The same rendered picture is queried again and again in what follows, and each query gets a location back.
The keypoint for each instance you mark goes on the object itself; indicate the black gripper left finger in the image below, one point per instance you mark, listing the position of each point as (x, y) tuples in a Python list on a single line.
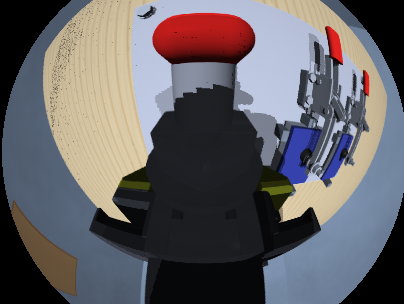
[(136, 180)]

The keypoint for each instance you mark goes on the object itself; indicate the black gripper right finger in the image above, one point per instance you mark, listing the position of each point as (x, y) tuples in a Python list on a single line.
[(278, 186)]

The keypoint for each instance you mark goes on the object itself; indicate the grey fixture plate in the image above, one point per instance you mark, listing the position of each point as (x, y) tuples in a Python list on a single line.
[(267, 79)]

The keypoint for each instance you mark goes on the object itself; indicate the blue rectangular block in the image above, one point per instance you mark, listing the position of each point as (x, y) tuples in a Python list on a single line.
[(287, 161), (335, 160)]

